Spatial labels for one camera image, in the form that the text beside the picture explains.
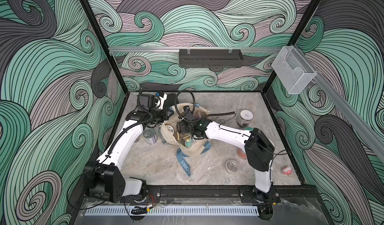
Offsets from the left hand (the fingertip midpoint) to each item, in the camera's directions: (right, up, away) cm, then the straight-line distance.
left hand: (172, 110), depth 79 cm
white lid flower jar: (-2, -11, +9) cm, 14 cm away
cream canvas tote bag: (+1, -12, +8) cm, 14 cm away
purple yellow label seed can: (-14, -15, +8) cm, 22 cm away
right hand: (+5, -9, +8) cm, 13 cm away
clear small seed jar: (+32, -30, -1) cm, 44 cm away
